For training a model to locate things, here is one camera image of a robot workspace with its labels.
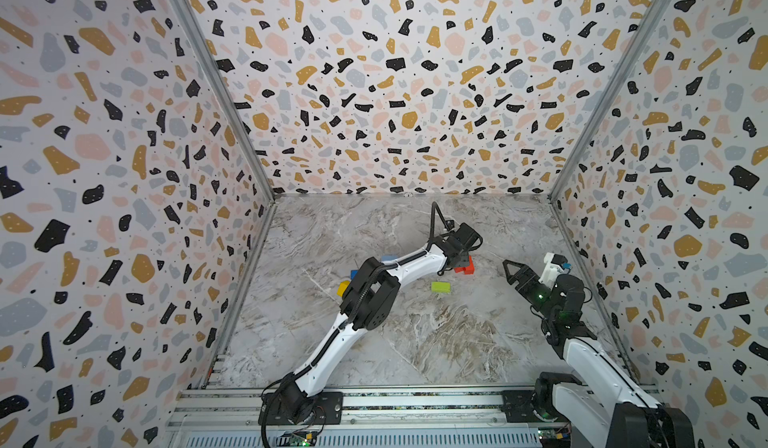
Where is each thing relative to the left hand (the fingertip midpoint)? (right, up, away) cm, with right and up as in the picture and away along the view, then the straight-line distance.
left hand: (464, 253), depth 98 cm
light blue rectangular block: (-23, +3, -33) cm, 41 cm away
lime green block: (-8, -11, -3) cm, 14 cm away
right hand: (+9, -1, -15) cm, 18 cm away
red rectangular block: (+2, -6, +2) cm, 7 cm away
